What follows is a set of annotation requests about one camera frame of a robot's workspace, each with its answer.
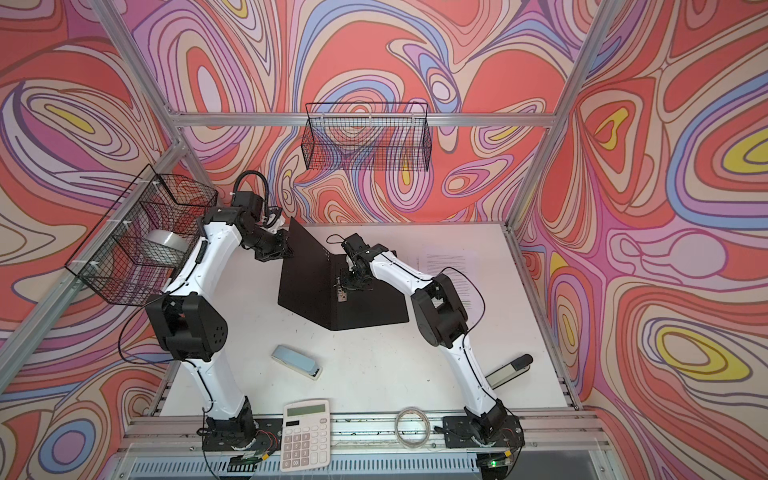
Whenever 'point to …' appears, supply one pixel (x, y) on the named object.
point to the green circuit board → (247, 462)
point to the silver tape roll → (169, 238)
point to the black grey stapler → (509, 371)
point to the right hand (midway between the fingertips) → (349, 294)
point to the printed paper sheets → (460, 263)
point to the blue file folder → (307, 287)
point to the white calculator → (305, 436)
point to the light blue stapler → (297, 362)
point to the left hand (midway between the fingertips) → (297, 250)
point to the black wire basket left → (133, 255)
